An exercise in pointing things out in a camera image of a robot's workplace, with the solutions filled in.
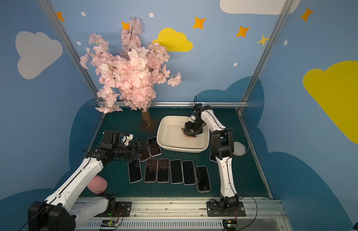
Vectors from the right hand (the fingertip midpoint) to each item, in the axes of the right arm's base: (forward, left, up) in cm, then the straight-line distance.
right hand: (191, 131), depth 100 cm
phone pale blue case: (-3, +1, +2) cm, 4 cm away
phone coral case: (-29, +16, -6) cm, 34 cm away
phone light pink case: (-31, -8, -5) cm, 32 cm away
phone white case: (-28, +1, -5) cm, 28 cm away
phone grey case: (-18, +29, -4) cm, 34 cm away
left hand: (-22, +25, +12) cm, 35 cm away
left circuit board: (-56, +40, -7) cm, 69 cm away
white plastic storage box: (-2, +15, -6) cm, 16 cm away
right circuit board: (-52, -22, -8) cm, 57 cm away
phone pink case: (-28, +8, -4) cm, 29 cm away
